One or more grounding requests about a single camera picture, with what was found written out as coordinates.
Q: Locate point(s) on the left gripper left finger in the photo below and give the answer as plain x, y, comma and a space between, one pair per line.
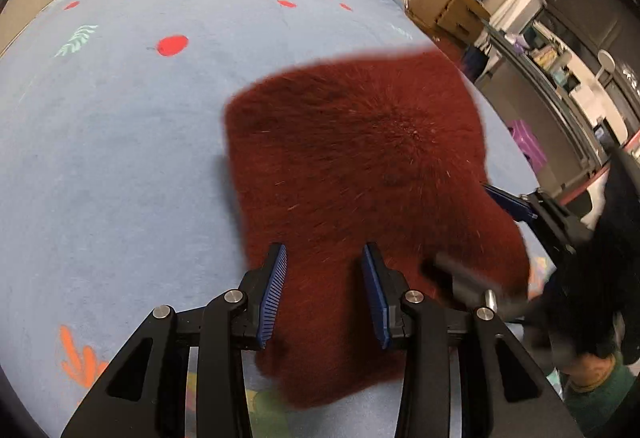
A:
142, 392

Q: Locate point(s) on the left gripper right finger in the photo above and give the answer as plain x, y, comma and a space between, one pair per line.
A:
466, 374

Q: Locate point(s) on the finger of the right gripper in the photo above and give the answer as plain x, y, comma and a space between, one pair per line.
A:
457, 286
519, 209

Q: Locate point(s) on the dark red fuzzy sweater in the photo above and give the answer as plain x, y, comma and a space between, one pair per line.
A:
329, 157

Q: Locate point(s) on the person's right hand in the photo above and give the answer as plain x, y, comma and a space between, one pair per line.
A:
587, 372

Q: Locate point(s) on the purple plastic stool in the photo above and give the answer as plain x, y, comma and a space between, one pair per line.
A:
528, 144

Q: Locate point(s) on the grey desk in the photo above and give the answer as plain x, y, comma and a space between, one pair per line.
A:
518, 90

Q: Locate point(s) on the blue patterned bed cover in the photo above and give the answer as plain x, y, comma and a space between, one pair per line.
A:
114, 190

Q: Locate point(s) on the wooden drawer cabinet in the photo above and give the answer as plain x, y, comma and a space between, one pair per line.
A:
463, 19

